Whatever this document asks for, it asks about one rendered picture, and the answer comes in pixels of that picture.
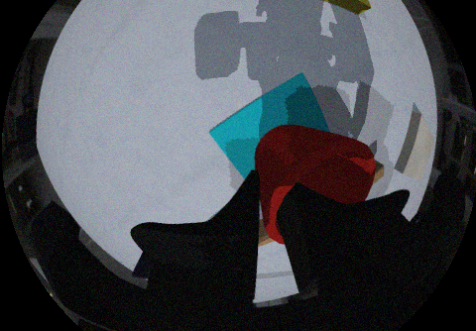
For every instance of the tan wooden bar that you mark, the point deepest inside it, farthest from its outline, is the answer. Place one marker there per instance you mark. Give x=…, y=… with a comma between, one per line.
x=265, y=239

